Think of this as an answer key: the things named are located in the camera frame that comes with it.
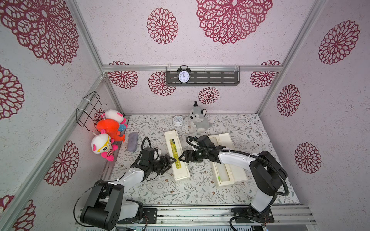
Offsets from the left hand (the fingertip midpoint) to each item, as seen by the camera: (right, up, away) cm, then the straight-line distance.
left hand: (173, 163), depth 87 cm
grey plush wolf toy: (+17, +25, +14) cm, 33 cm away
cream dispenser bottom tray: (+29, -5, -5) cm, 30 cm away
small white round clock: (+1, +27, +26) cm, 37 cm away
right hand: (+5, +4, -1) cm, 7 cm away
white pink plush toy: (-38, +29, +9) cm, 49 cm away
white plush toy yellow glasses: (-39, +12, -7) cm, 42 cm away
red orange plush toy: (-38, +22, 0) cm, 44 cm away
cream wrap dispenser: (+1, +8, +3) cm, 8 cm away
